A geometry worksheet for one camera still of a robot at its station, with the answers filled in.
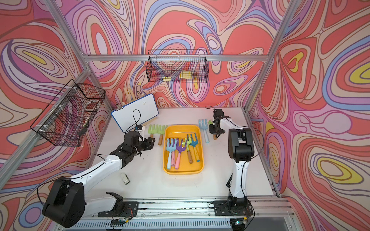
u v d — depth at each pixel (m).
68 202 0.40
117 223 0.71
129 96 0.91
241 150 0.59
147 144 0.76
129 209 0.72
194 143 0.99
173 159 0.88
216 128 0.91
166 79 0.82
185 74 0.90
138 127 0.75
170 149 0.93
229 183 0.80
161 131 1.05
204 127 1.08
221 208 0.73
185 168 0.89
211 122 1.08
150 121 1.08
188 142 0.98
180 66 0.97
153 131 1.06
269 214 0.72
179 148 0.95
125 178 0.82
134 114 0.68
